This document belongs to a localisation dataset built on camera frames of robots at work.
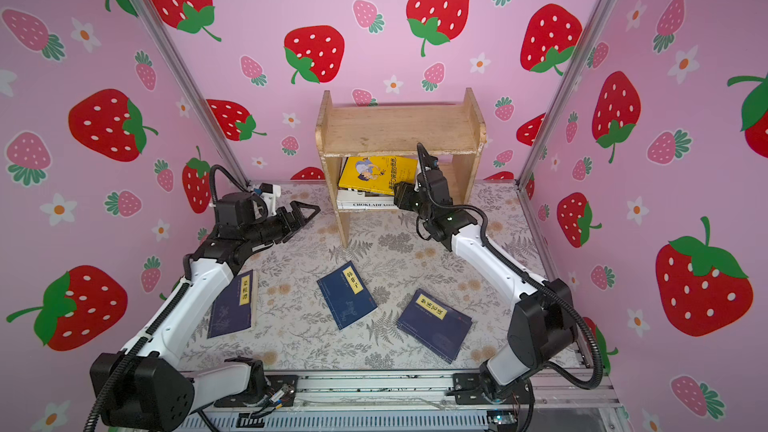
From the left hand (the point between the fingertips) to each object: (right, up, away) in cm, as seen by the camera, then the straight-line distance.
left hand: (312, 214), depth 76 cm
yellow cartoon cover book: (+16, +12, +10) cm, 22 cm away
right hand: (+22, +8, +5) cm, 24 cm away
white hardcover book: (+11, +4, +7) cm, 14 cm away
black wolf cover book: (+14, +6, +7) cm, 17 cm away
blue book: (+6, -25, +14) cm, 30 cm away
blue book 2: (+33, -32, +7) cm, 47 cm away
